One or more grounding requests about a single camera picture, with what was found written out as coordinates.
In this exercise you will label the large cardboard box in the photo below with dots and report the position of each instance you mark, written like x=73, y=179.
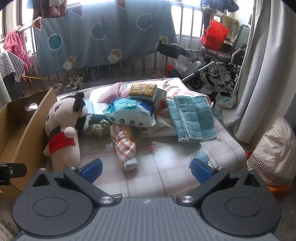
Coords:
x=23, y=132

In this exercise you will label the teal microfibre cloth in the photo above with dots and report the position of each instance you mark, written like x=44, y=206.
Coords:
x=174, y=115
x=198, y=118

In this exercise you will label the metal railing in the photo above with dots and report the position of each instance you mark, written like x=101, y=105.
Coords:
x=192, y=23

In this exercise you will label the orange basin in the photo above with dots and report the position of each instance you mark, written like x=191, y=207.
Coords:
x=277, y=190

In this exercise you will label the white pack with red print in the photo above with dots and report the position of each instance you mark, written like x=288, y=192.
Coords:
x=182, y=91

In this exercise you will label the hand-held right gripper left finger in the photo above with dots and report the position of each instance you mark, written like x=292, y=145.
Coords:
x=92, y=168

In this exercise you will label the orange-white striped toy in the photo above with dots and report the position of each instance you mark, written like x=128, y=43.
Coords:
x=124, y=146

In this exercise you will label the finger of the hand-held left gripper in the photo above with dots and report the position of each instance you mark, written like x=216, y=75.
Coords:
x=13, y=170

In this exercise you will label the pink plush toy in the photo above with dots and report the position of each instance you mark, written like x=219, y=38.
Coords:
x=125, y=92

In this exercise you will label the pink towel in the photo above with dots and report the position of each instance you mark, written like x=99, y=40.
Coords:
x=108, y=93

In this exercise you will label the beige hanging towel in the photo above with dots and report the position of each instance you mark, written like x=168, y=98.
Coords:
x=231, y=23

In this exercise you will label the light blue flat pack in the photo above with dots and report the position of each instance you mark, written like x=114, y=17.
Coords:
x=98, y=107

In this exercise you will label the brown white sneaker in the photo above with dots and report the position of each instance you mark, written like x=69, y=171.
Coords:
x=71, y=84
x=79, y=80

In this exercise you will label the yellow stick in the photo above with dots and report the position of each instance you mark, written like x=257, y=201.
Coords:
x=34, y=78

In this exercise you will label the red shopping bag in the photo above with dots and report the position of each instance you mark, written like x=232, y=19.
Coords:
x=214, y=34

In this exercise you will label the gold tissue pack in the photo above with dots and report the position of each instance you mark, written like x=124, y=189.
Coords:
x=142, y=90

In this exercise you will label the crumpled red plastic bag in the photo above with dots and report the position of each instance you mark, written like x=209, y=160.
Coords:
x=170, y=67

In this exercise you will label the plush doll with red skirt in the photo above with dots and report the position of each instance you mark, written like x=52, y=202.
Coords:
x=60, y=113

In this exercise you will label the dark red garment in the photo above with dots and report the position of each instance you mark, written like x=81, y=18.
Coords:
x=47, y=9

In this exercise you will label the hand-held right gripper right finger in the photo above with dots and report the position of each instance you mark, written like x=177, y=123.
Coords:
x=200, y=169

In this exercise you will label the wheelchair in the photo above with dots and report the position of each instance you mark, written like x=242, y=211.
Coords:
x=222, y=56

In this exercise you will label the dark hanging clothes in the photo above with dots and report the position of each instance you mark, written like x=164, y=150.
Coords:
x=219, y=5

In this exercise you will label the blue blanket with circles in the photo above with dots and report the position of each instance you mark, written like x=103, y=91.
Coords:
x=104, y=46

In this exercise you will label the beige pillow with checked trim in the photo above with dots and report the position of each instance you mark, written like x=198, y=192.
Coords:
x=275, y=153

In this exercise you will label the white plastic bag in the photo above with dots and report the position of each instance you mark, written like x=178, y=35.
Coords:
x=183, y=66

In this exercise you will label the pink garment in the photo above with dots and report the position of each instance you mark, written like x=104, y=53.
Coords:
x=17, y=46

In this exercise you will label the polka dot garment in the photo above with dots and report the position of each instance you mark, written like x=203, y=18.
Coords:
x=11, y=67

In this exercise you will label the blue white wet wipes pack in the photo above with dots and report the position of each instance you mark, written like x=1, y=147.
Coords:
x=129, y=111

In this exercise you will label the pale curtain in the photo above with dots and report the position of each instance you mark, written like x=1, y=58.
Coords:
x=261, y=81

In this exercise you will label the green scrunchie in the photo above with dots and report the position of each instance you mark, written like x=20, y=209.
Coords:
x=98, y=128

